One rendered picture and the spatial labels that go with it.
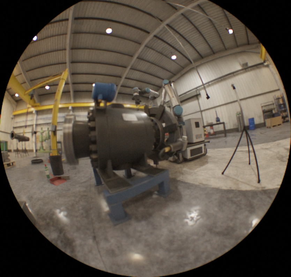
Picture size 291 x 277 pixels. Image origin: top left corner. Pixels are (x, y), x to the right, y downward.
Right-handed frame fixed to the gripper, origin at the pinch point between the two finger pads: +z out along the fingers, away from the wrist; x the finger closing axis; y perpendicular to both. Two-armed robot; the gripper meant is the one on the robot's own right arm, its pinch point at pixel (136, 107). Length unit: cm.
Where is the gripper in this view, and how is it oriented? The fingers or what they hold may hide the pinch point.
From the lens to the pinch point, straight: 140.7
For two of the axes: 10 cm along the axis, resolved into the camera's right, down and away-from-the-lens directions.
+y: 7.9, -2.2, -5.7
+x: 5.9, 0.2, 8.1
